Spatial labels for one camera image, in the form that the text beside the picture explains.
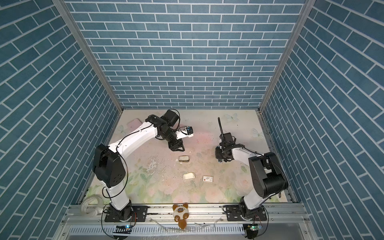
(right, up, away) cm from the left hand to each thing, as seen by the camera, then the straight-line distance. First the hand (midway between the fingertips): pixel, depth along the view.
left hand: (182, 144), depth 84 cm
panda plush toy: (+1, -32, -12) cm, 34 cm away
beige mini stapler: (0, -10, +7) cm, 12 cm away
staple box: (+15, -20, +1) cm, 25 cm away
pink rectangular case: (-39, +11, +26) cm, 48 cm away
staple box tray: (+3, -19, +3) cm, 19 cm away
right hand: (+21, -7, +12) cm, 25 cm away
